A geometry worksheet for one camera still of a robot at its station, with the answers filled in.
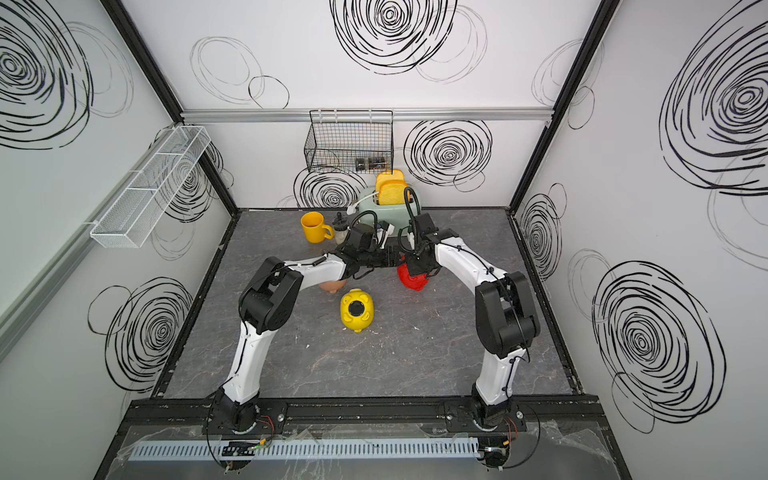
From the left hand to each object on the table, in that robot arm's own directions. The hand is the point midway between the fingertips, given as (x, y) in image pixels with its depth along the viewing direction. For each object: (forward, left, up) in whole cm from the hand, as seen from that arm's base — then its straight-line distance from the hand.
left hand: (408, 259), depth 95 cm
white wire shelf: (-7, +69, +25) cm, 74 cm away
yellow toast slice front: (+19, +6, +11) cm, 23 cm away
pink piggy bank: (-8, +24, -5) cm, 26 cm away
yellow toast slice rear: (+23, +8, +15) cm, 29 cm away
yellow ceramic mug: (+13, +33, -1) cm, 35 cm away
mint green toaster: (+15, +3, +4) cm, 16 cm away
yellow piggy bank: (-22, +15, -2) cm, 26 cm away
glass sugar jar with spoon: (+12, +23, +1) cm, 26 cm away
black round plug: (-18, +15, 0) cm, 23 cm away
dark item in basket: (+17, +13, +25) cm, 32 cm away
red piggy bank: (-9, -3, 0) cm, 9 cm away
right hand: (-3, -3, 0) cm, 4 cm away
